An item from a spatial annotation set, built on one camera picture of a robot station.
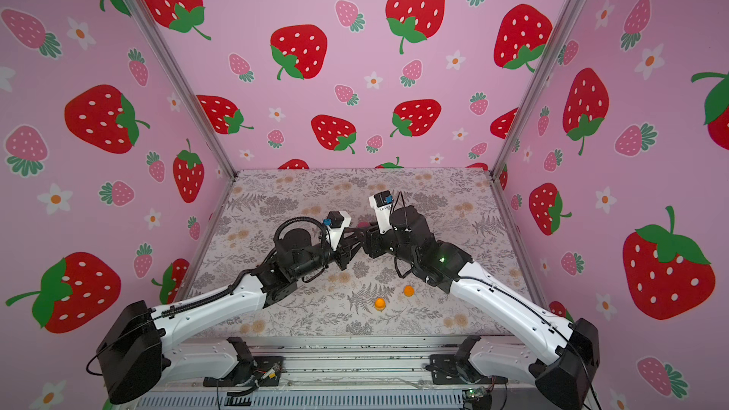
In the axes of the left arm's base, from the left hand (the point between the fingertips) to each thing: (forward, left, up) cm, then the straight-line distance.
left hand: (365, 233), depth 72 cm
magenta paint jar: (+1, 0, +2) cm, 3 cm away
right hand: (0, 0, +2) cm, 2 cm away
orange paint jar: (-9, -4, -25) cm, 27 cm away
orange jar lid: (-5, -13, -25) cm, 29 cm away
